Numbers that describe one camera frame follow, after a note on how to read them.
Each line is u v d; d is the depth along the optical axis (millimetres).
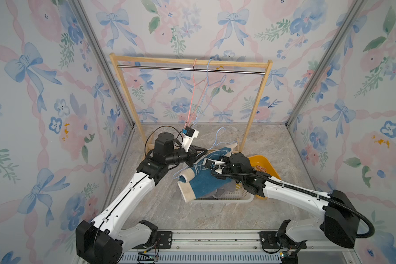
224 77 972
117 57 605
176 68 638
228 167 649
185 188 744
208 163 645
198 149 671
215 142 1124
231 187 799
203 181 750
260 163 980
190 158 606
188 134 599
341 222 409
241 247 727
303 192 476
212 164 639
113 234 390
